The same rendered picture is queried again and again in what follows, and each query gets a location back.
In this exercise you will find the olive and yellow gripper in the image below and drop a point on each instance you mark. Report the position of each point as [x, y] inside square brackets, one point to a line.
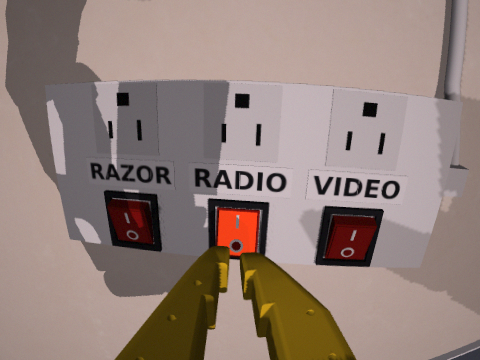
[296, 325]

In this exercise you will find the white power strip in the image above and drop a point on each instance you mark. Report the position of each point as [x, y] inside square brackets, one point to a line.
[304, 174]

